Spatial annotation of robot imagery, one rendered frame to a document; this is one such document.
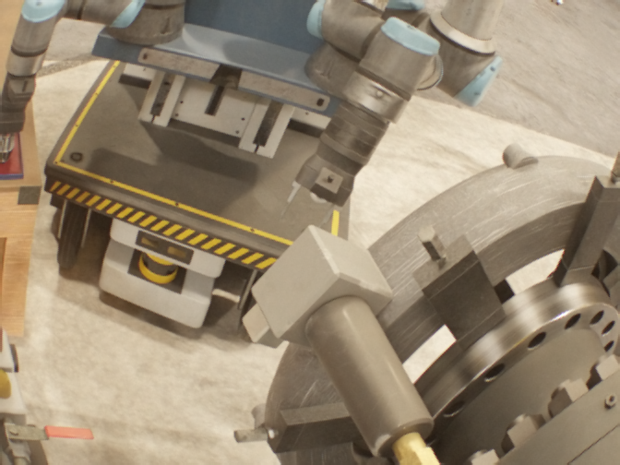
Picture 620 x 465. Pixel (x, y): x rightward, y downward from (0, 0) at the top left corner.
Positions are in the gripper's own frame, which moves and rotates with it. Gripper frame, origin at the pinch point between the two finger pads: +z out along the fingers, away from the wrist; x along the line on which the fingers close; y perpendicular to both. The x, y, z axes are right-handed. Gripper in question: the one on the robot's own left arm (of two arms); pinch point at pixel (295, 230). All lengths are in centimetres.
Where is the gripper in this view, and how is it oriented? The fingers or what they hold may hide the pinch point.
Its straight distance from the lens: 141.3
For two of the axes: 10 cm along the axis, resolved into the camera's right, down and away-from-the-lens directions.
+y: -0.3, 2.0, -9.8
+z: -5.0, 8.5, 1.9
